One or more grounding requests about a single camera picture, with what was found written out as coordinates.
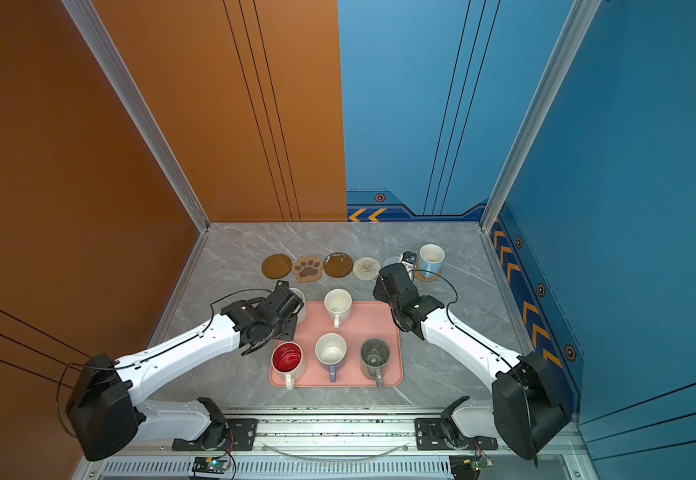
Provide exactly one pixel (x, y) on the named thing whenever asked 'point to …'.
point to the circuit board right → (467, 467)
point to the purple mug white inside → (331, 349)
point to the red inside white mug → (287, 359)
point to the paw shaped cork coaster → (307, 268)
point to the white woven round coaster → (366, 269)
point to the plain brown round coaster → (276, 266)
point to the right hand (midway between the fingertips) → (382, 282)
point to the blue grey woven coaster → (391, 260)
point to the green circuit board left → (212, 465)
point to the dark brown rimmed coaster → (337, 264)
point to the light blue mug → (431, 257)
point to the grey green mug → (374, 358)
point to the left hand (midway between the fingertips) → (287, 321)
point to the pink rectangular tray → (365, 321)
